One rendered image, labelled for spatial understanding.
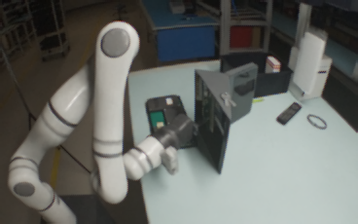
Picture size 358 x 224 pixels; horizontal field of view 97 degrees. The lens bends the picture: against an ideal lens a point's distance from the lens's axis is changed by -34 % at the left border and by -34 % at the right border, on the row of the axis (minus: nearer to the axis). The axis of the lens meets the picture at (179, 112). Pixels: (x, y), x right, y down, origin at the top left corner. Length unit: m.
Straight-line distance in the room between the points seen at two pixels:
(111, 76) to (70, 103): 0.11
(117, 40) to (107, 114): 0.14
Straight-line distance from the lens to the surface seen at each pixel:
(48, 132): 0.49
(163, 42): 2.16
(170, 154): 0.51
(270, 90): 0.99
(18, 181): 0.57
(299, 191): 0.69
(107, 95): 0.43
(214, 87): 0.60
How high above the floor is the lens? 1.53
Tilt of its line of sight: 39 degrees down
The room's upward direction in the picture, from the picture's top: 2 degrees counter-clockwise
